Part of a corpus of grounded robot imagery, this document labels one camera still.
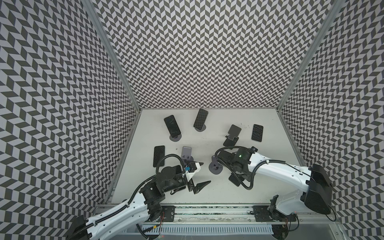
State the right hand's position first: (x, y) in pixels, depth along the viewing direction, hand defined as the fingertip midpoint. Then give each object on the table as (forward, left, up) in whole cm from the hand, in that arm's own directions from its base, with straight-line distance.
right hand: (240, 169), depth 77 cm
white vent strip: (-25, +18, -10) cm, 32 cm away
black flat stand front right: (-2, +3, -8) cm, 9 cm away
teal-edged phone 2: (+14, +47, -9) cm, 50 cm away
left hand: (-5, +19, +7) cm, 21 cm away
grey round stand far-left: (+24, +37, -7) cm, 45 cm away
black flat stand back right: (+22, +2, -9) cm, 23 cm away
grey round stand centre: (+3, +13, -4) cm, 14 cm away
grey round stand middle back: (+30, +19, -5) cm, 36 cm away
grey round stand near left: (+11, +29, -5) cm, 32 cm away
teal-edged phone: (+40, +20, -2) cm, 44 cm away
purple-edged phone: (+28, +39, +2) cm, 48 cm away
